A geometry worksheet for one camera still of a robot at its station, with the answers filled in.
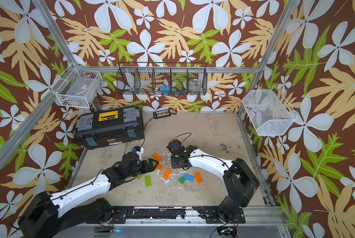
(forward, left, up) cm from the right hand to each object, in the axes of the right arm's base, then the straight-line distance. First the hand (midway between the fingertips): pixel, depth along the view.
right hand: (174, 163), depth 87 cm
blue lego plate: (-7, -8, -5) cm, 12 cm away
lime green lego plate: (-10, +15, -5) cm, 19 cm away
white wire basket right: (+20, -55, +21) cm, 62 cm away
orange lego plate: (+7, +12, -6) cm, 15 cm away
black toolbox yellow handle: (+17, +46, +12) cm, 51 cm away
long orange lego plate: (-4, +4, -5) cm, 8 cm away
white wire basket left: (+33, +56, +30) cm, 72 cm away
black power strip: (+45, +12, -4) cm, 47 cm away
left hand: (-1, +11, +4) cm, 12 cm away
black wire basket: (+49, +8, +26) cm, 56 cm away
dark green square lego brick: (-9, -4, -4) cm, 10 cm away
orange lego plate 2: (-7, -15, -5) cm, 17 cm away
